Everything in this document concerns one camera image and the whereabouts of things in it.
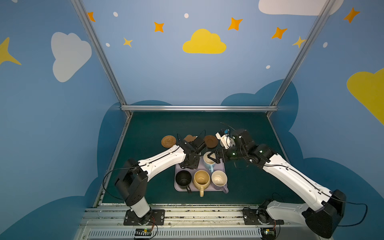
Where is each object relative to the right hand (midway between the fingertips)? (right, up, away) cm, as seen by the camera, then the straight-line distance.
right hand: (215, 152), depth 74 cm
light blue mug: (-2, -7, +8) cm, 11 cm away
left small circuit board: (-36, -40, -1) cm, 54 cm away
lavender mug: (+4, -18, +12) cm, 22 cm away
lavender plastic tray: (+6, -12, +19) cm, 23 cm away
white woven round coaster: (+6, +6, -8) cm, 11 cm away
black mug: (-17, -18, +12) cm, 28 cm away
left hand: (-12, -8, +10) cm, 17 cm away
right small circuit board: (+27, -41, -1) cm, 49 cm away
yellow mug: (-6, -18, +12) cm, 23 cm away
